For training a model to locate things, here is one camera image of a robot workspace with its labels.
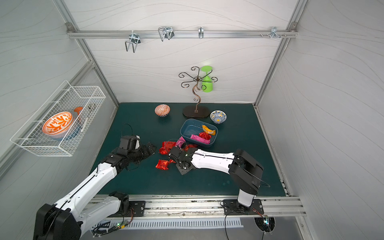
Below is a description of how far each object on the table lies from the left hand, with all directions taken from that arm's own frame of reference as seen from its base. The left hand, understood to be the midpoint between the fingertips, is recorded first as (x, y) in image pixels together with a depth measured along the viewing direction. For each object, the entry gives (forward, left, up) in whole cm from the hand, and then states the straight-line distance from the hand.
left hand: (152, 151), depth 82 cm
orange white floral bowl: (-1, +36, +24) cm, 43 cm away
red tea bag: (+16, -31, -8) cm, 36 cm away
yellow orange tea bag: (+19, -32, -6) cm, 38 cm away
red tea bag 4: (+9, -20, -9) cm, 24 cm away
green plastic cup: (+46, -31, +12) cm, 57 cm away
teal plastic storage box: (+19, -26, -9) cm, 33 cm away
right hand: (-4, -18, -7) cm, 20 cm away
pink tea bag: (+14, -26, -9) cm, 31 cm away
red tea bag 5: (-4, -5, -9) cm, 11 cm away
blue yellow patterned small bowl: (+35, -41, -9) cm, 54 cm away
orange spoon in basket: (+11, +35, +21) cm, 43 cm away
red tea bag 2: (+10, -6, -9) cm, 15 cm away
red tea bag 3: (+4, -4, -8) cm, 10 cm away
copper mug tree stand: (+40, -21, -10) cm, 46 cm away
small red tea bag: (-2, -10, -8) cm, 13 cm away
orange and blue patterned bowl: (+40, +3, -9) cm, 41 cm away
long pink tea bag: (+11, -14, -7) cm, 20 cm away
